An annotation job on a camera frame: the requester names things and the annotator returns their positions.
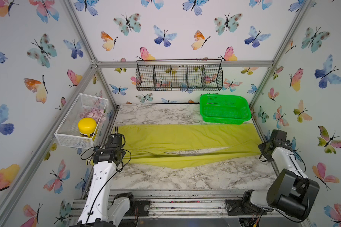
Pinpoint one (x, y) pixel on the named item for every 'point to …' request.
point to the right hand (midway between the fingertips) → (268, 149)
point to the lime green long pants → (159, 145)
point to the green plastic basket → (225, 109)
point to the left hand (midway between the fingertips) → (117, 155)
